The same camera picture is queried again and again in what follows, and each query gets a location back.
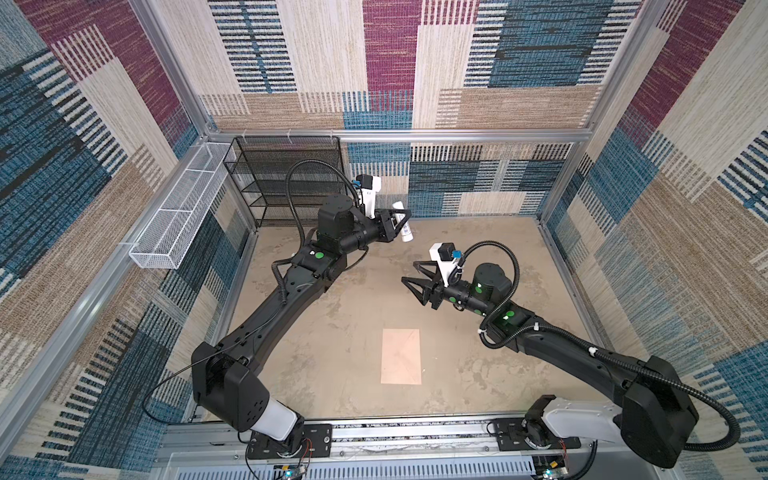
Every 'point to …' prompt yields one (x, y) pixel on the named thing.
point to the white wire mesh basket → (168, 233)
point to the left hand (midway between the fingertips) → (411, 209)
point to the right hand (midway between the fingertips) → (410, 274)
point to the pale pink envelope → (400, 359)
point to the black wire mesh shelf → (262, 167)
